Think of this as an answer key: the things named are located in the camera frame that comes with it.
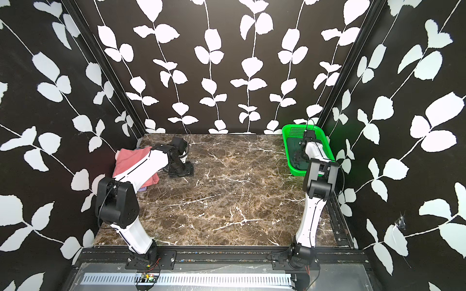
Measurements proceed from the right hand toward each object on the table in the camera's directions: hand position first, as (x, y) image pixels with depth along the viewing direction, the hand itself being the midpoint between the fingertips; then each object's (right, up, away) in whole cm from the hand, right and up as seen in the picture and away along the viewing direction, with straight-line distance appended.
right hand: (305, 154), depth 105 cm
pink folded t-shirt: (-102, -3, -7) cm, 102 cm away
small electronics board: (-76, -48, -35) cm, 96 cm away
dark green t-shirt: (-5, +5, +6) cm, 10 cm away
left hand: (-65, -9, -15) cm, 67 cm away
